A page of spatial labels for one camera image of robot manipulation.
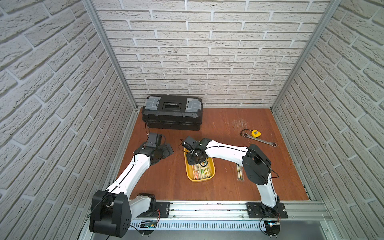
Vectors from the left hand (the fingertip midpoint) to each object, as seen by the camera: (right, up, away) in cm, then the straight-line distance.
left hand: (167, 149), depth 85 cm
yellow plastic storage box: (+13, -13, +1) cm, 18 cm away
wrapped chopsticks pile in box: (+20, -13, -2) cm, 24 cm away
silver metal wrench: (+52, +7, +18) cm, 56 cm away
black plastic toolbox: (+1, +22, +7) cm, 24 cm away
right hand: (+15, -7, +3) cm, 17 cm away
